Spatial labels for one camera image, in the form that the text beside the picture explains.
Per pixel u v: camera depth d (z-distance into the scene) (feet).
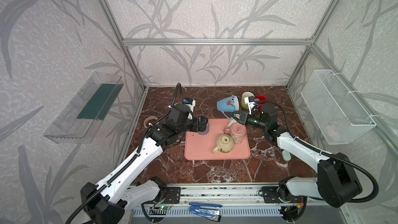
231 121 2.99
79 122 2.08
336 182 1.36
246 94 3.41
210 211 2.23
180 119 1.78
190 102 2.11
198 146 2.93
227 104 2.52
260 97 3.48
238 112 2.50
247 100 2.46
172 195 2.38
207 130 2.19
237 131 2.76
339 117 2.07
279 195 2.37
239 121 2.38
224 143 2.70
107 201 1.22
